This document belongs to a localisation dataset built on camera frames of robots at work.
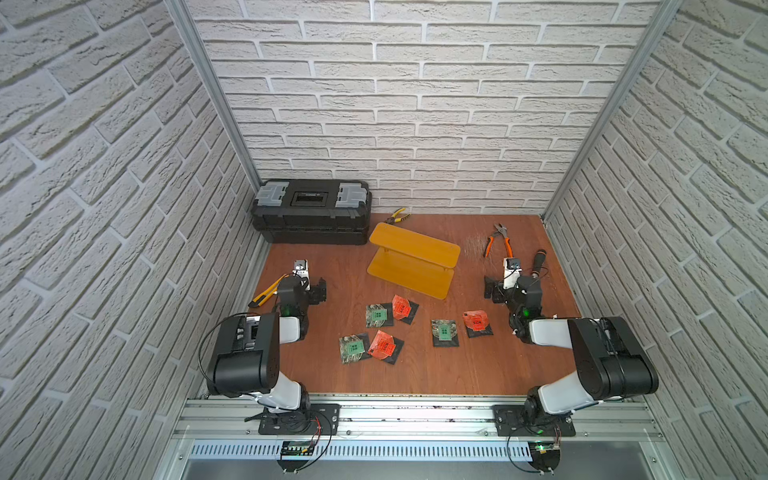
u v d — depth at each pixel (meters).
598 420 0.76
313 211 0.98
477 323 0.90
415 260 0.92
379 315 0.92
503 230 1.14
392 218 1.18
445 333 0.89
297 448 0.73
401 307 0.95
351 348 0.85
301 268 0.81
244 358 0.45
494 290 0.83
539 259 1.05
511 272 0.79
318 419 0.73
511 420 0.73
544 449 0.71
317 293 0.86
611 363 0.46
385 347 0.86
